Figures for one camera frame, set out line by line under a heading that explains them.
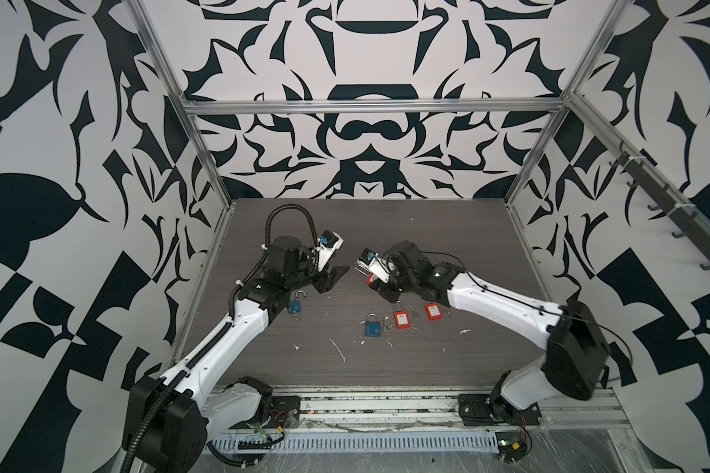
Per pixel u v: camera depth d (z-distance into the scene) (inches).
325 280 26.5
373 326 35.0
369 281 31.2
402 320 35.0
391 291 28.5
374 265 28.1
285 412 28.9
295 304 36.6
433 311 35.1
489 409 26.5
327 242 25.5
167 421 15.1
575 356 16.2
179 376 16.1
